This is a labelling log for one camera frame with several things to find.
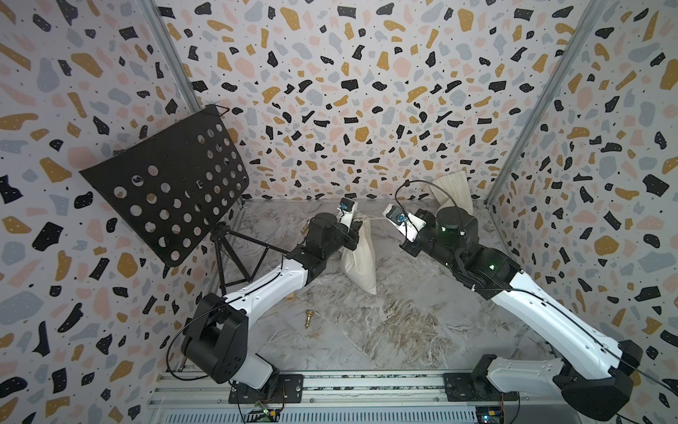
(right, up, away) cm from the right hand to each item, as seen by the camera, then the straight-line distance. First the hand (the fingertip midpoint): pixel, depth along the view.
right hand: (400, 213), depth 65 cm
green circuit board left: (-35, -54, +6) cm, 65 cm away
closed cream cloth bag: (+32, +14, +48) cm, 60 cm away
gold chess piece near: (-26, -32, +22) cm, 47 cm away
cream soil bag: (-10, -16, +19) cm, 26 cm away
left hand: (-10, -1, +17) cm, 19 cm away
